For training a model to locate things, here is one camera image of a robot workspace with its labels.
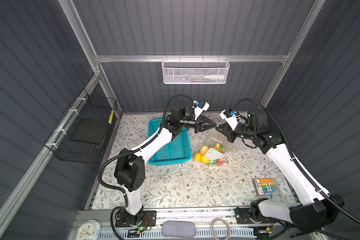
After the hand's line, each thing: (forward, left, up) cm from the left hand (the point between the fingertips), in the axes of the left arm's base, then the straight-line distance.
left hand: (216, 125), depth 70 cm
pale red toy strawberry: (+2, -7, -22) cm, 24 cm away
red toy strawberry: (-6, -6, -26) cm, 27 cm away
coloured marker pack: (-20, -27, -31) cm, 46 cm away
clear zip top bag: (0, -3, -21) cm, 22 cm away
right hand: (0, -2, -2) cm, 3 cm away
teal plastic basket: (+7, +19, -33) cm, 38 cm away
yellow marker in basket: (+14, +56, -7) cm, 58 cm away
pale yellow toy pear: (+1, +3, -24) cm, 24 cm away
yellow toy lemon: (-2, +7, -27) cm, 28 cm away
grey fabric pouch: (-37, +20, -30) cm, 51 cm away
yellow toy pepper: (-5, +4, -24) cm, 25 cm away
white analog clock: (-34, +62, -31) cm, 77 cm away
